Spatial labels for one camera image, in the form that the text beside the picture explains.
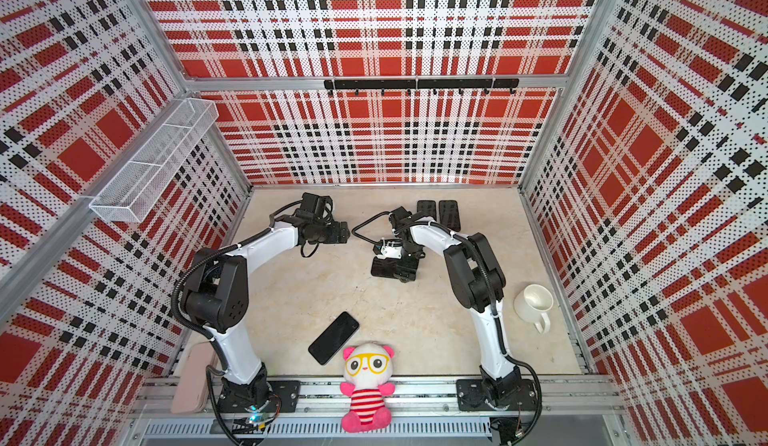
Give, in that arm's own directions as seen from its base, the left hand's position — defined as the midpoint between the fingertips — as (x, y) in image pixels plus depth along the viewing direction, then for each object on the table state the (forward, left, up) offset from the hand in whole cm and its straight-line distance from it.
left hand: (338, 237), depth 96 cm
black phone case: (-5, -15, -11) cm, 19 cm away
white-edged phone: (+17, -39, -9) cm, 44 cm away
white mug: (-24, -57, 0) cm, 62 cm away
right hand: (-7, -24, -6) cm, 26 cm away
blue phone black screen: (-31, -2, -3) cm, 31 cm away
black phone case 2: (+17, -31, -6) cm, 36 cm away
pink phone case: (-42, +32, -7) cm, 54 cm away
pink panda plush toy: (-39, -12, -1) cm, 41 cm away
